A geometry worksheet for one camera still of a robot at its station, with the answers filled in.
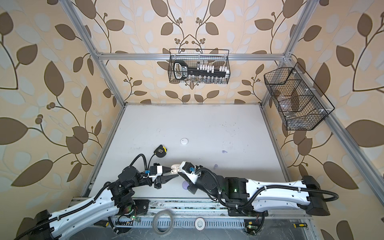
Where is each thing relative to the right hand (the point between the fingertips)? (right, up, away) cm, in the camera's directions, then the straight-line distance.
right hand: (180, 172), depth 64 cm
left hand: (-2, 0, +1) cm, 2 cm away
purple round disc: (0, -13, +17) cm, 21 cm away
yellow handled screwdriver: (+56, -27, +6) cm, 62 cm away
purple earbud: (+18, -5, +25) cm, 31 cm away
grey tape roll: (-13, -25, +5) cm, 28 cm away
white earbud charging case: (-2, +8, +35) cm, 36 cm away
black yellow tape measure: (-15, +3, +27) cm, 32 cm away
